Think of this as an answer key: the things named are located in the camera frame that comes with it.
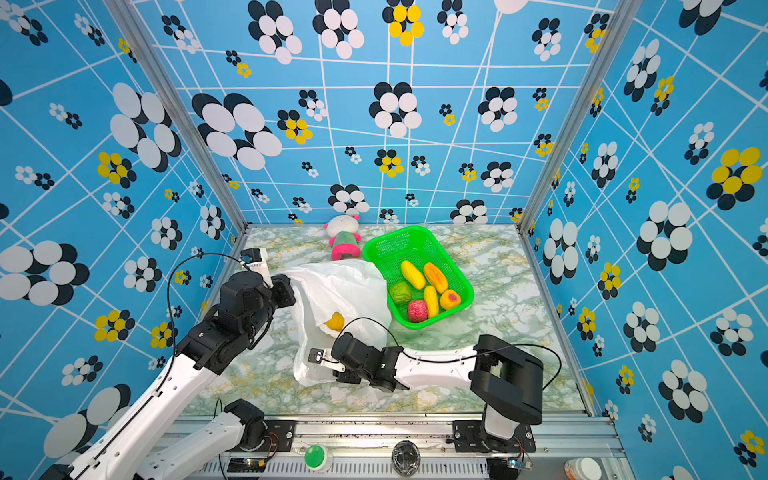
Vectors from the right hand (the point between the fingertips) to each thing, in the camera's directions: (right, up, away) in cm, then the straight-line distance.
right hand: (339, 353), depth 81 cm
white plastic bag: (0, +16, -10) cm, 19 cm away
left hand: (-10, +22, -8) cm, 26 cm away
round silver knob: (+17, -16, -19) cm, 30 cm away
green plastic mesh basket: (+15, +29, +33) cm, 47 cm away
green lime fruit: (+17, +15, +13) cm, 26 cm away
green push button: (-1, -17, -18) cm, 24 cm away
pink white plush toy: (-4, +36, +30) cm, 47 cm away
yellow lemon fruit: (+21, +20, +19) cm, 35 cm away
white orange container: (+56, -19, -17) cm, 61 cm away
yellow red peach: (+33, +13, +13) cm, 37 cm away
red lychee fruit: (+22, +9, +10) cm, 26 cm away
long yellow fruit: (+27, +12, +13) cm, 32 cm away
